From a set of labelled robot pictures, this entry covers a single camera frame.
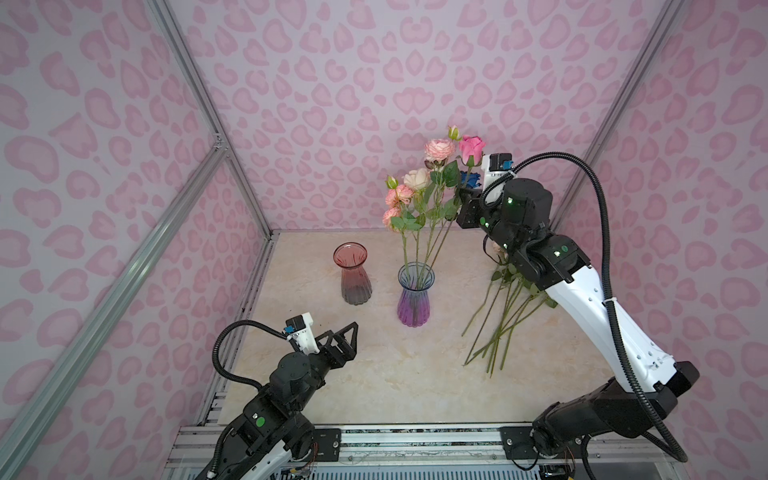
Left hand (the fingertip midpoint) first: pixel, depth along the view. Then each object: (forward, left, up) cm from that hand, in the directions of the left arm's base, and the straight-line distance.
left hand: (348, 325), depth 71 cm
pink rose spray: (+24, -15, +14) cm, 31 cm away
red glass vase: (+19, +1, -12) cm, 22 cm away
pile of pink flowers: (+17, -49, -21) cm, 56 cm away
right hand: (+19, -26, +25) cm, 41 cm away
